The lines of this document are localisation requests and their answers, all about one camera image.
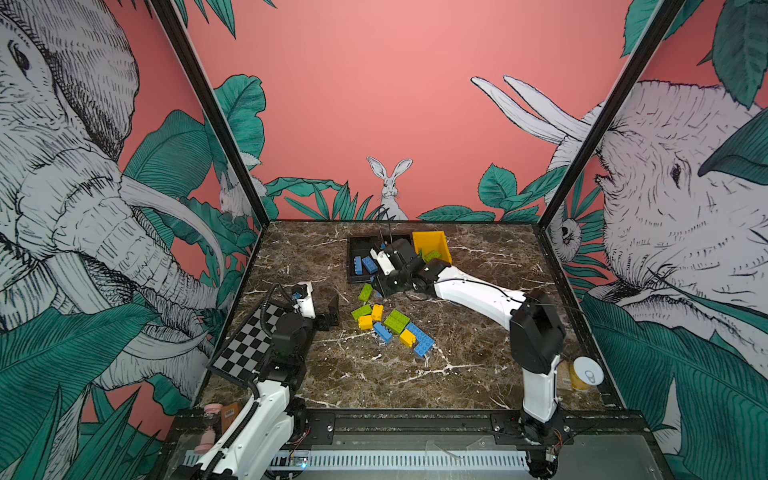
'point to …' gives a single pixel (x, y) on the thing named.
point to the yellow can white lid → (585, 373)
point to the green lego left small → (365, 309)
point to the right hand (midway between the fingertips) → (372, 281)
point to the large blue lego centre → (423, 341)
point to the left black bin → (360, 246)
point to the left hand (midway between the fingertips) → (322, 291)
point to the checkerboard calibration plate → (241, 355)
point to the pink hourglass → (212, 412)
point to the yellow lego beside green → (377, 312)
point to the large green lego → (396, 321)
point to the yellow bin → (431, 241)
